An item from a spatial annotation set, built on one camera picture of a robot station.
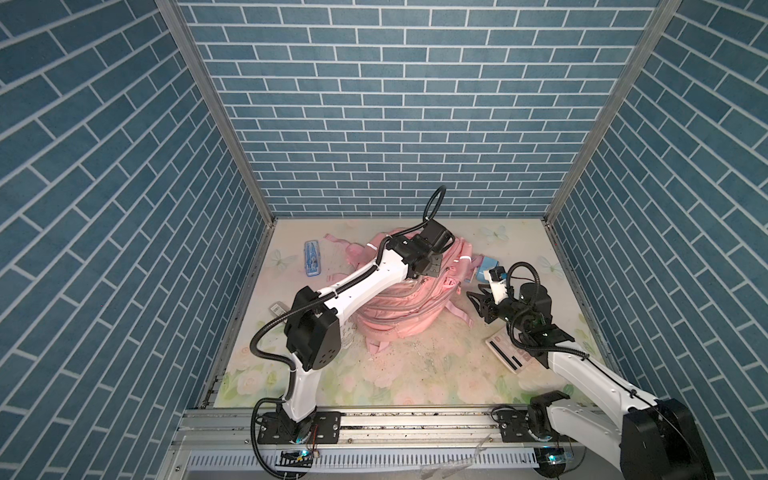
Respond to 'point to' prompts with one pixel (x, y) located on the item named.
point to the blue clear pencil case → (312, 257)
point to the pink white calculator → (513, 356)
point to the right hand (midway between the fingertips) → (472, 286)
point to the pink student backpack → (411, 307)
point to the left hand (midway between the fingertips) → (429, 262)
